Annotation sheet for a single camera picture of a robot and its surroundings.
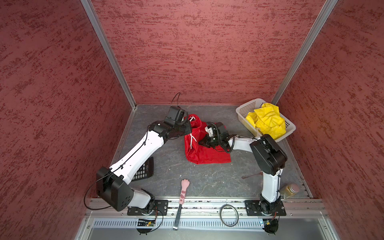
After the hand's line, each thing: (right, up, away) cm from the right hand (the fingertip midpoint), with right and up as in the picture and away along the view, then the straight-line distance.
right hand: (197, 145), depth 93 cm
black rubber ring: (+12, -32, -22) cm, 40 cm away
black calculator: (-30, -13, -8) cm, 33 cm away
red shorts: (0, -5, -1) cm, 5 cm away
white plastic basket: (+35, +24, +17) cm, 45 cm away
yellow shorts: (+47, +15, +4) cm, 50 cm away
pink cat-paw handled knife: (-7, -19, -12) cm, 24 cm away
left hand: (-4, +10, -14) cm, 18 cm away
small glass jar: (+46, -19, -21) cm, 53 cm away
